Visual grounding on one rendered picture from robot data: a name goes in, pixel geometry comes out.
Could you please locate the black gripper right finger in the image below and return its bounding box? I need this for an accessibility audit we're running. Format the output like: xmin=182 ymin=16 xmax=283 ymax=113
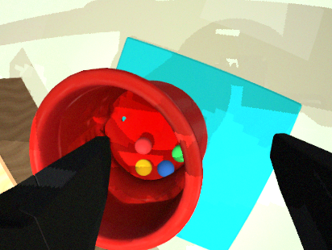
xmin=270 ymin=132 xmax=332 ymax=250

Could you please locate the green marble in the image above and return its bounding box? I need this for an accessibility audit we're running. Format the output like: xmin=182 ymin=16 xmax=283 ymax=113
xmin=172 ymin=145 xmax=185 ymax=161

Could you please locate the red cup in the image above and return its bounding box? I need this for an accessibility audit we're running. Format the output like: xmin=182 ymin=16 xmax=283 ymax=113
xmin=29 ymin=69 xmax=208 ymax=250

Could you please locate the yellow marble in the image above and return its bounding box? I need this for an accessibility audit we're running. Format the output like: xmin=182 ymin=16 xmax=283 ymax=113
xmin=135 ymin=158 xmax=152 ymax=177

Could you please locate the pink marble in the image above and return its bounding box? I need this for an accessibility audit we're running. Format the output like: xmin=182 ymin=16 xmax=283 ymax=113
xmin=135 ymin=138 xmax=152 ymax=154

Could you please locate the blue marble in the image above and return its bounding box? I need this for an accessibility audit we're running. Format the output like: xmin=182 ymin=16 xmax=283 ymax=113
xmin=157 ymin=160 xmax=175 ymax=177

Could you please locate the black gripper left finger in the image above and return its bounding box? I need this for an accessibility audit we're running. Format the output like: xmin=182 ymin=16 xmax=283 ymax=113
xmin=0 ymin=135 xmax=111 ymax=250

